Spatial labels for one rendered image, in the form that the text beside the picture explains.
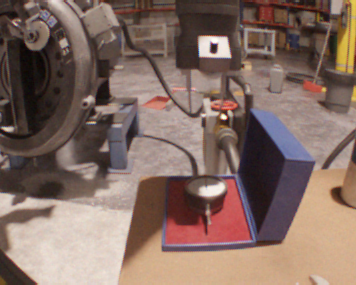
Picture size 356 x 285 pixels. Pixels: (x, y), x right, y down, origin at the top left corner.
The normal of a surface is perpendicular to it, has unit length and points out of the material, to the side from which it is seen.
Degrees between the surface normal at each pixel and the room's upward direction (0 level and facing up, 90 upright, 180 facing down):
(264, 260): 0
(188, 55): 90
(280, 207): 90
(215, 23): 99
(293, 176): 90
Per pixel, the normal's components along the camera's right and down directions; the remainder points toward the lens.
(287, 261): -0.01, -0.91
